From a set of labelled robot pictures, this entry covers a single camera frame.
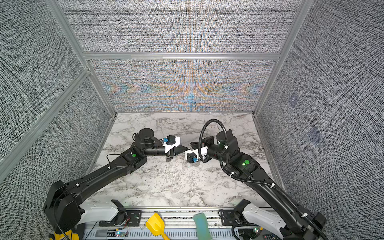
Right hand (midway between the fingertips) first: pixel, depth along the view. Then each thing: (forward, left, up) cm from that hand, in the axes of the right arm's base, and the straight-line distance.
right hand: (194, 137), depth 67 cm
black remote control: (-34, -35, -32) cm, 58 cm away
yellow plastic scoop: (-30, +19, -31) cm, 47 cm away
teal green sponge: (-32, -4, -32) cm, 45 cm away
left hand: (-4, +3, -3) cm, 6 cm away
